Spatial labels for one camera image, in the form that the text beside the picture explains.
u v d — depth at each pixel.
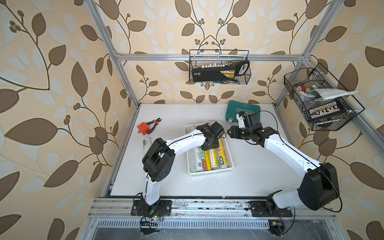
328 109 0.67
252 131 0.63
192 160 0.87
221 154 0.86
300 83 0.84
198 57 0.91
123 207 0.75
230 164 0.85
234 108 1.12
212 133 0.65
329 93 0.62
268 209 0.67
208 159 0.87
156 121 1.09
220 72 0.81
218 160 0.84
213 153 0.85
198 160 0.83
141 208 0.68
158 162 0.49
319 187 0.41
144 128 1.01
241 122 0.69
